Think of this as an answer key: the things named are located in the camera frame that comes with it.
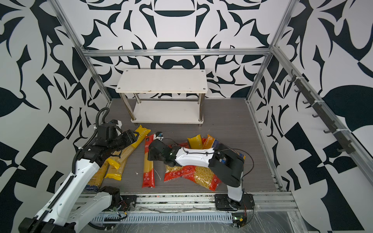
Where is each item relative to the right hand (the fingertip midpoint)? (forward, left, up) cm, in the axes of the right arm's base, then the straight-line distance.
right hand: (148, 150), depth 83 cm
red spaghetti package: (-13, -2, -4) cm, 14 cm away
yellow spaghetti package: (-5, +18, -5) cm, 19 cm away
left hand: (+5, +6, +10) cm, 12 cm away
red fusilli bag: (-10, -16, -6) cm, 20 cm away
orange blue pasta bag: (+6, -36, -3) cm, 37 cm away
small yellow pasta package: (+9, -28, -9) cm, 30 cm away
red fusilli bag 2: (-13, -30, -5) cm, 33 cm away
